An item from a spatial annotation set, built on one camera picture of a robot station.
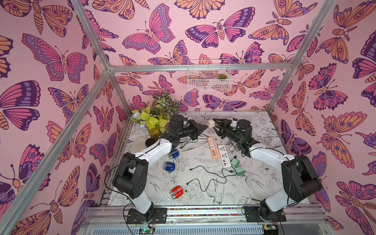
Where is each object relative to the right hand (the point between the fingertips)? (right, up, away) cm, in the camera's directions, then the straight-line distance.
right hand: (213, 119), depth 81 cm
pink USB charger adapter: (-1, -2, -1) cm, 3 cm away
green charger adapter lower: (+17, -31, +7) cm, 36 cm away
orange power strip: (+3, -18, +15) cm, 24 cm away
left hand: (-2, -3, -2) cm, 4 cm away
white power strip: (+9, -25, +9) cm, 28 cm away
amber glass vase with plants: (-37, +4, +18) cm, 42 cm away
